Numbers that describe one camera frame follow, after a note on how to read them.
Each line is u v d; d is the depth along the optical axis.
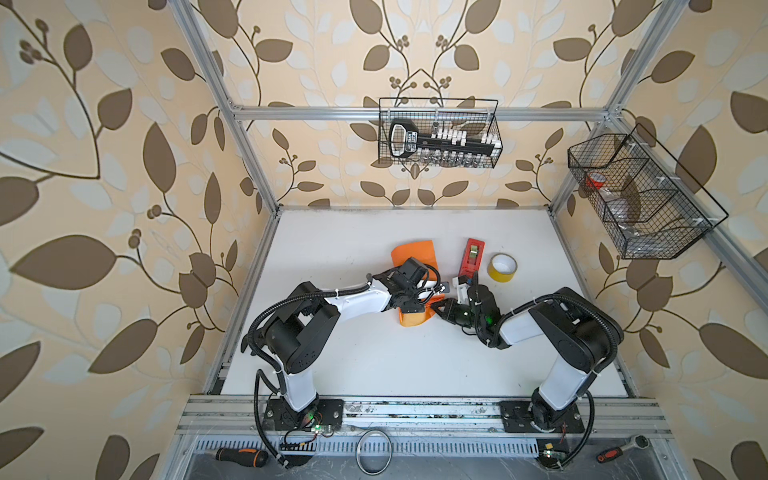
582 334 0.49
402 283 0.71
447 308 0.83
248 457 0.67
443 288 0.79
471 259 0.99
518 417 0.73
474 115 0.91
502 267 1.04
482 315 0.75
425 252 1.04
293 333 0.48
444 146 0.85
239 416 0.76
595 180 0.88
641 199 0.77
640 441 0.70
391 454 0.71
